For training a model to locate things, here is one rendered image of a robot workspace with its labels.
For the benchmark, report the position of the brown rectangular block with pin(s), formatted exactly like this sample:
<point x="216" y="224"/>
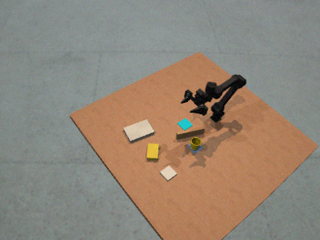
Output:
<point x="191" y="132"/>

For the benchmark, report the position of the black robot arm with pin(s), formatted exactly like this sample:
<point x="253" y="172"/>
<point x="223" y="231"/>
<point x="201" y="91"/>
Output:
<point x="215" y="91"/>

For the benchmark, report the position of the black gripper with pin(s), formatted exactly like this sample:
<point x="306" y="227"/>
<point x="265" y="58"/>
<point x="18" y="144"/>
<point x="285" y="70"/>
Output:
<point x="201" y="108"/>

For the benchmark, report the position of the yellow rectangular block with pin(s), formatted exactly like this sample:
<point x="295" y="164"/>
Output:
<point x="152" y="154"/>

